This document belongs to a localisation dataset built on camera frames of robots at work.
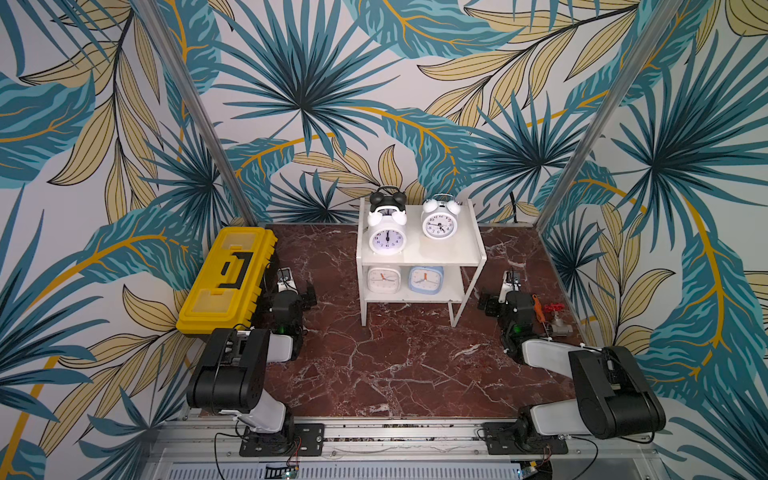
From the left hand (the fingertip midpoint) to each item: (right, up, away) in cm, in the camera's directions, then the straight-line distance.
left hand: (291, 286), depth 92 cm
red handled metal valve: (+81, -12, -2) cm, 82 cm away
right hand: (+65, -1, -1) cm, 65 cm away
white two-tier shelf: (+47, +9, -23) cm, 53 cm away
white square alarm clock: (+29, +3, -14) cm, 32 cm away
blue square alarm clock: (+40, +3, -13) cm, 42 cm away
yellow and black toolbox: (-14, -1, -12) cm, 18 cm away
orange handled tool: (+78, -7, +4) cm, 79 cm away
